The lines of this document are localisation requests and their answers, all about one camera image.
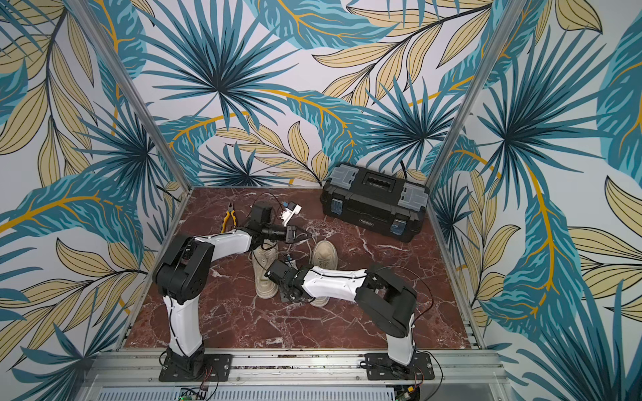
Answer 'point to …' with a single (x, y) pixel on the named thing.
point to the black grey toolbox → (374, 203)
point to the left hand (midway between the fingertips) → (310, 237)
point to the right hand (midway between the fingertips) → (289, 290)
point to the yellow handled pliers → (231, 210)
